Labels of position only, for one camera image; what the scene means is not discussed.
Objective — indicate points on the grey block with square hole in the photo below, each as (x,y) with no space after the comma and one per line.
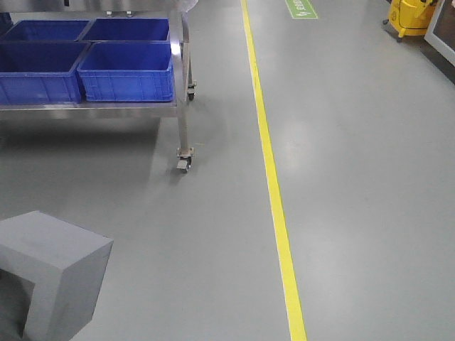
(53,241)

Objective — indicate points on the blue plastic bin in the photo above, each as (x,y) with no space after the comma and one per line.
(35,87)
(131,30)
(128,85)
(46,30)

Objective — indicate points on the steel rack on castors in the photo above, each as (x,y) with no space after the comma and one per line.
(106,110)

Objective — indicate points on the steel table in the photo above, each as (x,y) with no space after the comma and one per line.
(89,4)

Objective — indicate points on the yellow mop bucket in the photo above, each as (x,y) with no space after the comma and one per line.
(409,17)

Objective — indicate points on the white framed conveyor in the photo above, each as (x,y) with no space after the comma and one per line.
(432,32)

